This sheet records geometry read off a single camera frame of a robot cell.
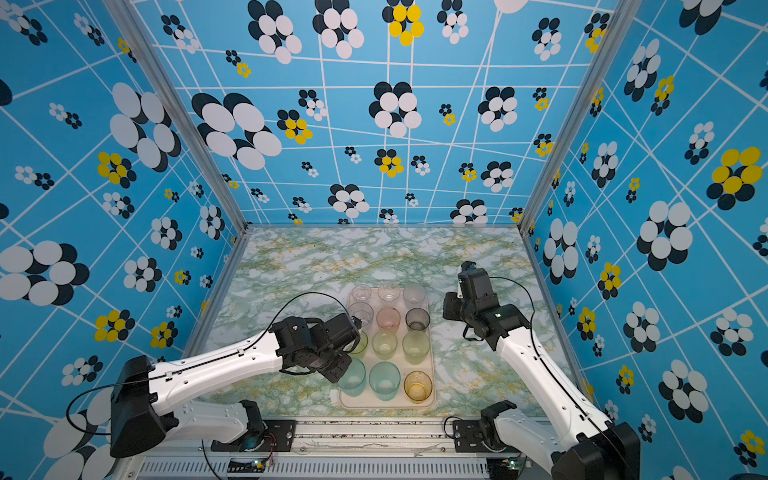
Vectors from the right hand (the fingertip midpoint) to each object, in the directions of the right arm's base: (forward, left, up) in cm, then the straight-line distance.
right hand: (452, 300), depth 81 cm
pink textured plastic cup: (+1, +18, -12) cm, 21 cm away
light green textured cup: (-7, +10, -13) cm, 18 cm away
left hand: (-16, +28, -5) cm, 33 cm away
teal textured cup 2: (-17, +19, -13) cm, 28 cm away
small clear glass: (+10, +27, -11) cm, 31 cm away
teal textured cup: (-16, +27, -15) cm, 35 cm away
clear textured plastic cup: (+10, +10, -13) cm, 19 cm away
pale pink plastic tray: (-22, +23, -15) cm, 35 cm away
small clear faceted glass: (+11, +18, -12) cm, 24 cm away
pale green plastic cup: (-7, +19, -14) cm, 24 cm away
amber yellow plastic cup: (-18, +10, -15) cm, 25 cm away
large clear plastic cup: (+2, +26, -10) cm, 28 cm away
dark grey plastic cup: (0, +9, -12) cm, 15 cm away
